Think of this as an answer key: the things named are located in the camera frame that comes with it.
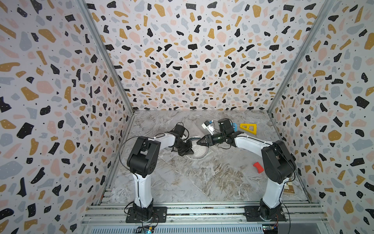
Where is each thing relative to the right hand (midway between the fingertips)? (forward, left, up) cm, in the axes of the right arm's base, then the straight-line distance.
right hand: (200, 142), depth 87 cm
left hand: (+1, +3, -11) cm, 11 cm away
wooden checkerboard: (-21, -50, -13) cm, 55 cm away
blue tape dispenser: (+22, -26, -12) cm, 36 cm away
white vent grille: (-41, +8, -14) cm, 44 cm away
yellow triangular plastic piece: (+22, -35, -13) cm, 44 cm away
